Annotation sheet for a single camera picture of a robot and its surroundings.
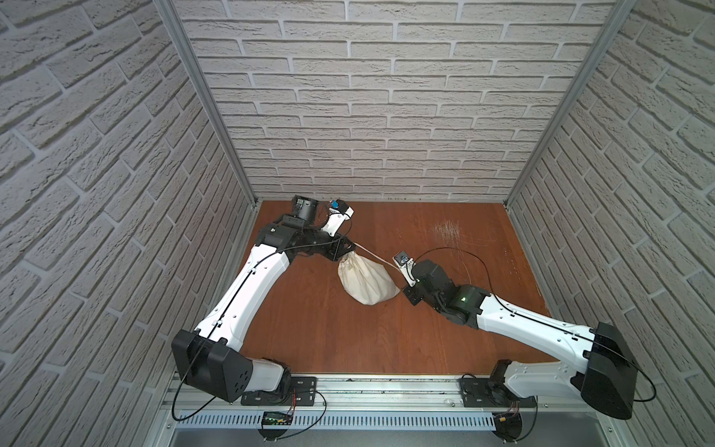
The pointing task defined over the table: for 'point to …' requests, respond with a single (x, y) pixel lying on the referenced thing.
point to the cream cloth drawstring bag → (367, 279)
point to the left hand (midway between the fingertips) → (349, 238)
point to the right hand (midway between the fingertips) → (400, 277)
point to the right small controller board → (508, 426)
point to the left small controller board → (276, 423)
